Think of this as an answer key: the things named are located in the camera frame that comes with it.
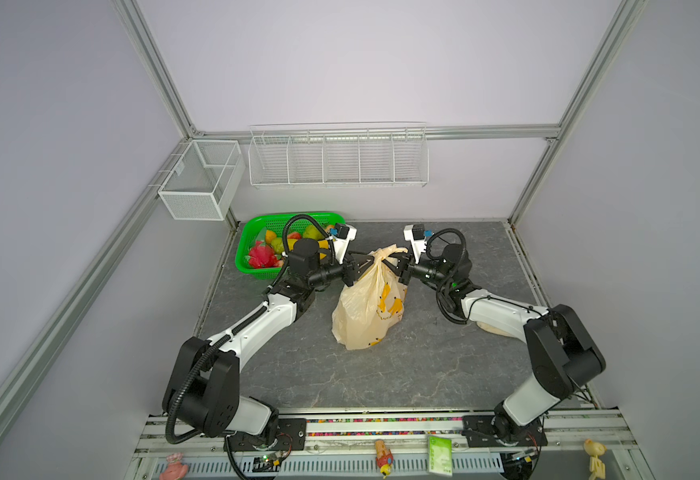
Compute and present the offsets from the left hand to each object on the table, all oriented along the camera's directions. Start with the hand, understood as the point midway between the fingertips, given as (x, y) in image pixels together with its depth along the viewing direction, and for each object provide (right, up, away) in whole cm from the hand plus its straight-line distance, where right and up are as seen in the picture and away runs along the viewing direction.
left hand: (374, 261), depth 76 cm
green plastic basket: (-39, +6, +32) cm, 51 cm away
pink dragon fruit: (-36, +1, +21) cm, 42 cm away
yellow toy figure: (+51, -48, -8) cm, 70 cm away
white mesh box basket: (-58, +26, +26) cm, 69 cm away
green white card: (+15, -45, -7) cm, 48 cm away
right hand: (+1, +1, +1) cm, 2 cm away
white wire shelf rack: (-11, +34, +21) cm, 41 cm away
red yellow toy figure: (+2, -45, -8) cm, 46 cm away
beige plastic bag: (-1, -12, -1) cm, 12 cm away
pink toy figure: (-46, -47, -9) cm, 66 cm away
